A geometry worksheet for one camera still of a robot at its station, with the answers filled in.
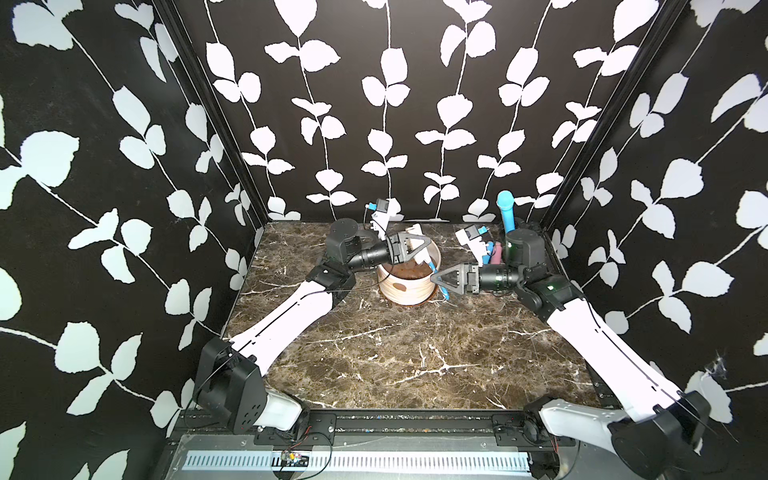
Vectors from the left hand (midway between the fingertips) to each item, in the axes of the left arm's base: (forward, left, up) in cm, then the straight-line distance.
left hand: (428, 240), depth 64 cm
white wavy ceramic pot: (+4, +3, -27) cm, 27 cm away
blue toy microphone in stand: (+22, -27, -9) cm, 35 cm away
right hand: (-6, -1, -5) cm, 8 cm away
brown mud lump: (+11, +2, -27) cm, 30 cm away
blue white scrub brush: (-2, +1, -3) cm, 4 cm away
